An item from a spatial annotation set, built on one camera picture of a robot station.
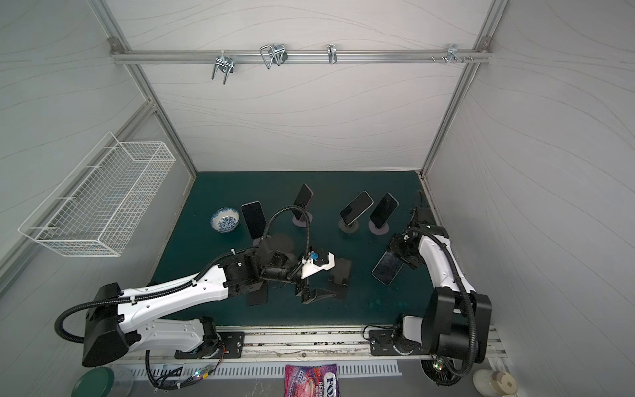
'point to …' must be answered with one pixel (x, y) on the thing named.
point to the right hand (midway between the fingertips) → (397, 252)
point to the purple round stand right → (383, 230)
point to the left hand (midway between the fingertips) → (329, 278)
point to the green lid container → (97, 382)
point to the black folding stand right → (339, 278)
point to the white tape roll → (494, 383)
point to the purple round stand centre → (302, 223)
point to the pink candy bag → (311, 381)
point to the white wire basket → (95, 202)
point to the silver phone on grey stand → (356, 208)
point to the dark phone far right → (384, 211)
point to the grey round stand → (350, 228)
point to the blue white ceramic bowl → (225, 219)
